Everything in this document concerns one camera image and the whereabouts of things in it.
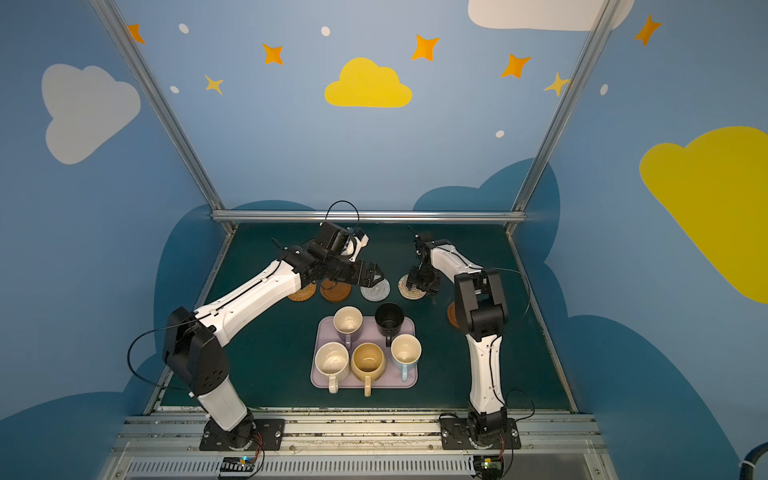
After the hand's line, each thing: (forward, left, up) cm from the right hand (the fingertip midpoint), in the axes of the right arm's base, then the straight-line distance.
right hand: (417, 287), depth 102 cm
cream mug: (-28, +25, 0) cm, 37 cm away
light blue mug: (-23, +4, 0) cm, 24 cm away
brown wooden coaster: (-10, -11, 0) cm, 15 cm away
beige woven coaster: (-2, +1, -1) cm, 3 cm away
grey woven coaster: (-2, +13, -1) cm, 13 cm away
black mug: (-14, +9, +3) cm, 17 cm away
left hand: (-8, +15, +19) cm, 26 cm away
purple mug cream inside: (-15, +22, +1) cm, 27 cm away
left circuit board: (-53, +46, -4) cm, 71 cm away
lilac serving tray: (-15, +3, 0) cm, 15 cm away
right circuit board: (-50, -18, -5) cm, 53 cm away
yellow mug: (-27, +15, -1) cm, 31 cm away
